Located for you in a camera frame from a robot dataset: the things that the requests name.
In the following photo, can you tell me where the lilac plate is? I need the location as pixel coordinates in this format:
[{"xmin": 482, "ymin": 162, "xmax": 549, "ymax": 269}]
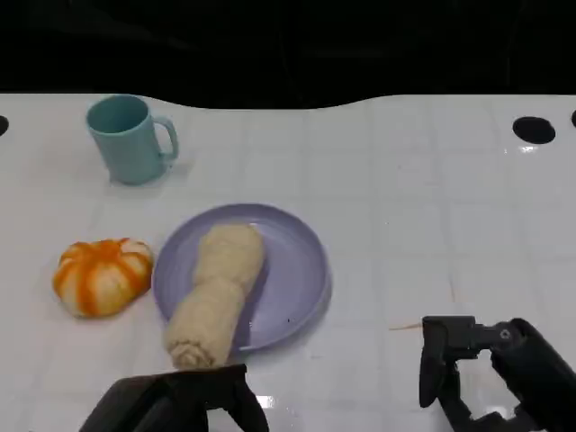
[{"xmin": 151, "ymin": 202, "xmax": 334, "ymax": 353}]

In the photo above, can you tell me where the pale green mug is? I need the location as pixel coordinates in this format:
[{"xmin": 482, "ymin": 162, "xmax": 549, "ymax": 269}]
[{"xmin": 85, "ymin": 94, "xmax": 180, "ymax": 186}]

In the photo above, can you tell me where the beige towel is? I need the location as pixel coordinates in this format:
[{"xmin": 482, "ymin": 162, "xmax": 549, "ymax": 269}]
[{"xmin": 165, "ymin": 223, "xmax": 266, "ymax": 372}]

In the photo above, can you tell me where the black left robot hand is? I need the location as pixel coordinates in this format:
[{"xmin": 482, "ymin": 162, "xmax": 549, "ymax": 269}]
[{"xmin": 78, "ymin": 363, "xmax": 271, "ymax": 432}]

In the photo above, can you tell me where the orange and white bread roll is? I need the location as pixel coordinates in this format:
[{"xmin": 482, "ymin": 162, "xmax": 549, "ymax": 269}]
[{"xmin": 51, "ymin": 238, "xmax": 155, "ymax": 319}]

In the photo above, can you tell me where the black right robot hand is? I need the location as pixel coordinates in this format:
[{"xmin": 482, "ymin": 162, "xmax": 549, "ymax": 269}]
[{"xmin": 418, "ymin": 314, "xmax": 576, "ymax": 432}]

